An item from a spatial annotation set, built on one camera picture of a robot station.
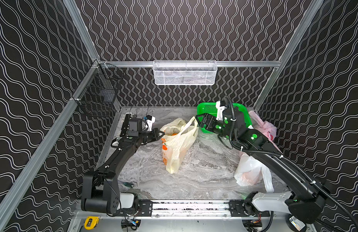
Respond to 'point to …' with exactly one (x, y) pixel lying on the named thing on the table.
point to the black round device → (296, 224)
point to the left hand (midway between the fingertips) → (168, 133)
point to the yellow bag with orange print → (177, 138)
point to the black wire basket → (96, 96)
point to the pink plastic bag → (264, 127)
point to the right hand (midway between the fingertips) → (200, 117)
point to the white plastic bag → (250, 172)
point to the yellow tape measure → (91, 222)
